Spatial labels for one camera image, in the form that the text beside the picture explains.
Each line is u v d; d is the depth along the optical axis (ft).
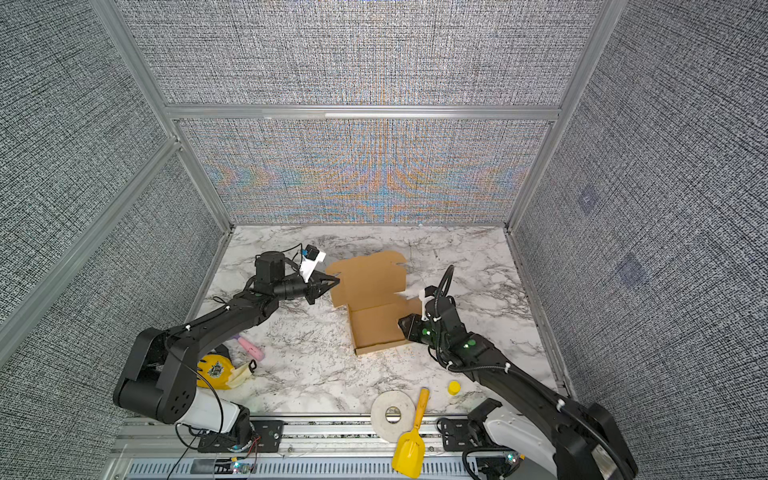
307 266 2.45
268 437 2.40
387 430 2.43
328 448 2.39
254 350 2.81
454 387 2.62
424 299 2.46
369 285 3.03
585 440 1.31
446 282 2.17
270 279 2.25
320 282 2.52
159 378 1.44
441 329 2.01
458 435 2.41
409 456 2.30
